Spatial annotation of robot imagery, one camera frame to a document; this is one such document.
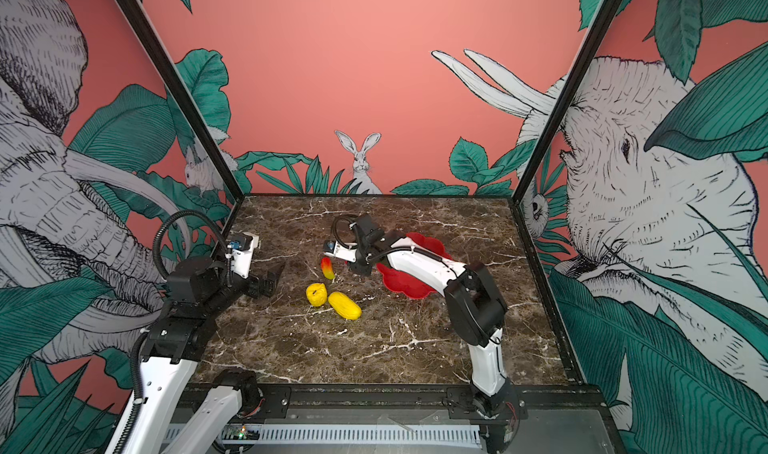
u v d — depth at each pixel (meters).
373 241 0.69
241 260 0.60
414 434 0.70
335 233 0.75
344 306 0.88
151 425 0.41
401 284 0.98
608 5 0.72
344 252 0.77
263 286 0.64
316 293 0.88
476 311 0.50
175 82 0.86
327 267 0.97
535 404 0.76
